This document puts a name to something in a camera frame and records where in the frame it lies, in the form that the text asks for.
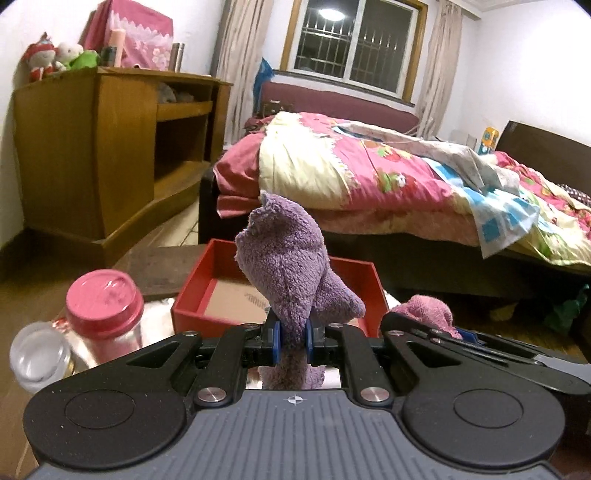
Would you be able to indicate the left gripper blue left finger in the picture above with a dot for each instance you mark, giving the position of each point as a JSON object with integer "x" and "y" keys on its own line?
{"x": 275, "y": 342}

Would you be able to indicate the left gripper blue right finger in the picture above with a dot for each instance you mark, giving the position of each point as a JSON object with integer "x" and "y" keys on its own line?
{"x": 309, "y": 340}

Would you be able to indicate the pink knitted sock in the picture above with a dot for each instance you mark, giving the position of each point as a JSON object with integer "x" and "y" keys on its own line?
{"x": 429, "y": 311}

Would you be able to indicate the purple knitted sock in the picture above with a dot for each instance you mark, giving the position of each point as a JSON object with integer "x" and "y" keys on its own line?
{"x": 282, "y": 253}

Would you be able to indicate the red cardboard box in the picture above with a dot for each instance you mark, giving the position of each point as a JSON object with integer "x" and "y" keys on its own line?
{"x": 216, "y": 295}

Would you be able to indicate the floral tablecloth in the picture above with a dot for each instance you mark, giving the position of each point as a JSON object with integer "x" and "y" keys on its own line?
{"x": 155, "y": 325}

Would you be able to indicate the pink floral quilt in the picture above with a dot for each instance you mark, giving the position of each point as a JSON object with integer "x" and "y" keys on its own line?
{"x": 301, "y": 157}

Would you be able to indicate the blue checkered sheet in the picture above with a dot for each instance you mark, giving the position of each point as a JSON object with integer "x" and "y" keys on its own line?
{"x": 501, "y": 215}

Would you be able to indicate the pink lidded plastic tumbler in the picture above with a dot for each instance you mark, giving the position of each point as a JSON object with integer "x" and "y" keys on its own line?
{"x": 104, "y": 307}

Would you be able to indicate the yellow toy on nightstand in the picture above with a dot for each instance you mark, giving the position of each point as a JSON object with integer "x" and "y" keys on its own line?
{"x": 488, "y": 141}

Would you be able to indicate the maroon bench cushion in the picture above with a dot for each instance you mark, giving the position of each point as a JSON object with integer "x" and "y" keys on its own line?
{"x": 291, "y": 98}

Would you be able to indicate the dark wooden headboard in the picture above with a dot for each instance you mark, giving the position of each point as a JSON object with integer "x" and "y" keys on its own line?
{"x": 559, "y": 159}

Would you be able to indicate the glass jar with gold label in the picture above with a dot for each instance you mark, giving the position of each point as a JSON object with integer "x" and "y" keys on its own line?
{"x": 39, "y": 356}

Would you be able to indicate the right beige curtain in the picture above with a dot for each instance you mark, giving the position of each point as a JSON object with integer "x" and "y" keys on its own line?
{"x": 443, "y": 57}

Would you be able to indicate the beige curtain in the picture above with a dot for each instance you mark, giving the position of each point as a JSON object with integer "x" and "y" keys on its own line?
{"x": 443, "y": 57}
{"x": 237, "y": 55}

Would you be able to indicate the wooden desk cabinet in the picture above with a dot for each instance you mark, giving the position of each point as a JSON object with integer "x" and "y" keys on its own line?
{"x": 107, "y": 154}

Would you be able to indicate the blue plastic bag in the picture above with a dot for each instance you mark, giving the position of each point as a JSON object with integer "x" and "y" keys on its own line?
{"x": 264, "y": 74}

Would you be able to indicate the steel thermos bottle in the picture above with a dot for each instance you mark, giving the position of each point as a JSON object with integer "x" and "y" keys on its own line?
{"x": 176, "y": 57}

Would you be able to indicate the left beige curtain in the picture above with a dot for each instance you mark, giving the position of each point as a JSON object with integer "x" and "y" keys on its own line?
{"x": 237, "y": 55}

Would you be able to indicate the pink lace covered box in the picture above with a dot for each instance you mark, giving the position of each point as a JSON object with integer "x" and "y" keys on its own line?
{"x": 149, "y": 34}

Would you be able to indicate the pink cylinder bottle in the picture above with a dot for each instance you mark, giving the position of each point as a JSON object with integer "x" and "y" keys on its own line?
{"x": 116, "y": 40}

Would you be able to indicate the white and green plush toy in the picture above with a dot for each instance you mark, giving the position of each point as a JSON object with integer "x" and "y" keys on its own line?
{"x": 74, "y": 57}

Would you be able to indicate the red santa plush doll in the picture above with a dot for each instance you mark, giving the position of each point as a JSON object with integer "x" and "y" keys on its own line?
{"x": 40, "y": 57}

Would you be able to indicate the dark bed frame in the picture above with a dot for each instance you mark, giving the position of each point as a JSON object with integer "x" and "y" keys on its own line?
{"x": 438, "y": 253}

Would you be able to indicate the window with wooden frame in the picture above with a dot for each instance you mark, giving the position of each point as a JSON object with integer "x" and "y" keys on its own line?
{"x": 370, "y": 45}

